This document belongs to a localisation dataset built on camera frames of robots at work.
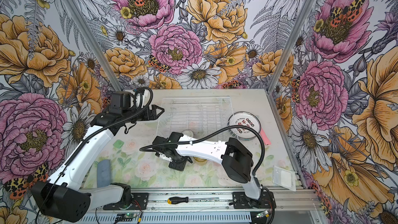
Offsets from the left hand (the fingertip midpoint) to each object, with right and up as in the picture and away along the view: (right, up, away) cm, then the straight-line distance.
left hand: (157, 115), depth 76 cm
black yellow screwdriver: (+11, -39, -3) cm, 40 cm away
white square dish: (+64, -33, +5) cm, 72 cm away
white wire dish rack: (+22, -3, +23) cm, 32 cm away
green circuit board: (-13, -45, -5) cm, 47 cm away
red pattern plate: (+49, -4, +25) cm, 55 cm away
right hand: (+14, -25, +1) cm, 28 cm away
